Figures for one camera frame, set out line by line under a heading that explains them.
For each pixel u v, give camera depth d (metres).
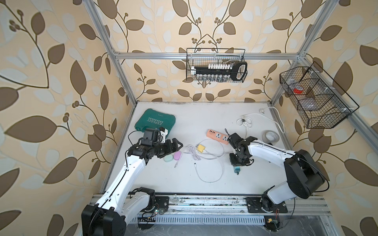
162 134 0.73
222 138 0.96
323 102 0.72
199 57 0.91
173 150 0.68
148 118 1.05
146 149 0.55
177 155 0.90
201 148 0.94
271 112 1.18
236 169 0.83
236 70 0.84
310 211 0.74
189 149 0.93
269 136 0.99
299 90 0.80
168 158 0.89
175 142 0.71
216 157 0.87
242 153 0.66
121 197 0.42
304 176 0.44
